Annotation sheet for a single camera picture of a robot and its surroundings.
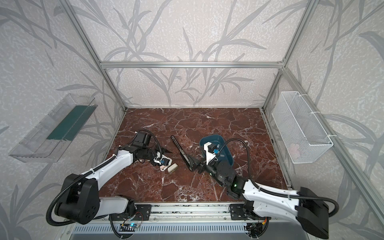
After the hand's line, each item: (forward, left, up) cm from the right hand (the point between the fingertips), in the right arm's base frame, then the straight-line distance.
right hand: (194, 147), depth 70 cm
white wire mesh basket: (-2, -46, +10) cm, 47 cm away
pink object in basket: (-1, -49, -4) cm, 49 cm away
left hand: (+7, +15, -14) cm, 21 cm away
